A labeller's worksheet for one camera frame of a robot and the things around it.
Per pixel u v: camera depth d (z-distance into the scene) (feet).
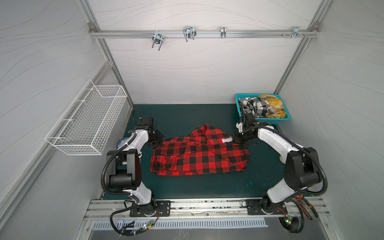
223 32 2.57
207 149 3.13
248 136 2.42
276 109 3.42
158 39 2.65
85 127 2.23
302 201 2.46
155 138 2.61
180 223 2.30
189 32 2.51
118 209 2.04
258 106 3.48
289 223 2.36
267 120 3.34
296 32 2.51
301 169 1.49
